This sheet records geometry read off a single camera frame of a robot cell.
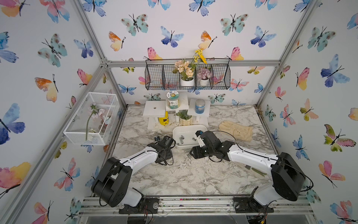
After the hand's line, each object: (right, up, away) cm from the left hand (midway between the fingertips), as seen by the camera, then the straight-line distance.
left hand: (168, 154), depth 90 cm
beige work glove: (+51, +13, +11) cm, 53 cm away
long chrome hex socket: (+8, +8, +8) cm, 14 cm away
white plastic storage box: (+11, +10, +11) cm, 18 cm away
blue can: (+20, +31, 0) cm, 37 cm away
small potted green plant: (+11, +22, +6) cm, 26 cm away
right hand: (+16, +4, -7) cm, 18 cm away
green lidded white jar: (+4, +33, -7) cm, 34 cm away
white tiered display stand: (-10, +29, +8) cm, 32 cm away
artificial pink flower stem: (-37, +26, -15) cm, 48 cm away
